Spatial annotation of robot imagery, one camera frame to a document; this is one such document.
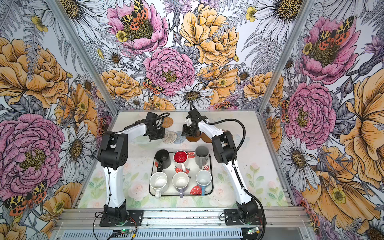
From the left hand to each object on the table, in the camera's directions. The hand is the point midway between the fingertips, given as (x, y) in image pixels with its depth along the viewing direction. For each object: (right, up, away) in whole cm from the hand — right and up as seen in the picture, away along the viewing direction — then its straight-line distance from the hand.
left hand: (163, 139), depth 104 cm
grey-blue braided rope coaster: (+11, 0, +1) cm, 12 cm away
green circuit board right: (+51, -40, -32) cm, 72 cm away
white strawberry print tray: (+20, -17, -12) cm, 28 cm away
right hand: (+13, +1, 0) cm, 13 cm away
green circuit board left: (-12, -42, -32) cm, 54 cm away
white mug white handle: (+2, -22, -19) cm, 29 cm away
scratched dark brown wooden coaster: (+20, -1, +1) cm, 20 cm away
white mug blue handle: (+27, -20, -19) cm, 39 cm away
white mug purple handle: (+14, -22, -19) cm, 32 cm away
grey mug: (+26, -9, -12) cm, 30 cm away
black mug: (+3, -11, -12) cm, 16 cm away
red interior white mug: (+13, -11, -10) cm, 20 cm away
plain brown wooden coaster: (+28, +3, -26) cm, 38 cm away
